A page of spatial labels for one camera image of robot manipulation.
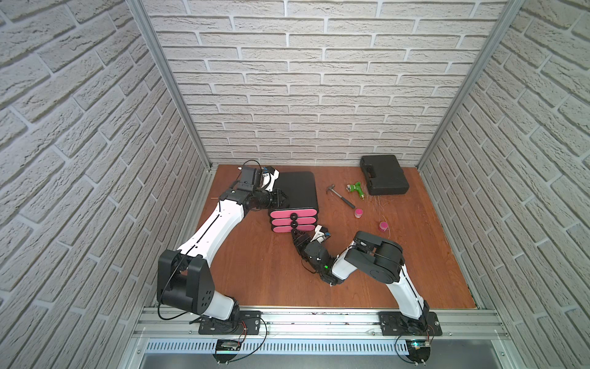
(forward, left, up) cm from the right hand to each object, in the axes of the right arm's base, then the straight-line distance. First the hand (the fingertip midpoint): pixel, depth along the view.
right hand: (293, 231), depth 92 cm
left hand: (+5, 0, +17) cm, 18 cm away
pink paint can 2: (+1, -39, -1) cm, 39 cm away
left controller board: (-38, +22, -5) cm, 44 cm away
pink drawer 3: (0, +1, +3) cm, 3 cm away
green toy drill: (+23, -32, -1) cm, 39 cm away
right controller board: (-42, -38, -4) cm, 57 cm away
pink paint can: (+8, -29, -1) cm, 30 cm away
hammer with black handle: (+17, -25, -4) cm, 30 cm away
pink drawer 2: (0, -1, +8) cm, 8 cm away
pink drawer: (+1, -1, +12) cm, 13 cm away
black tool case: (+27, -46, +1) cm, 54 cm away
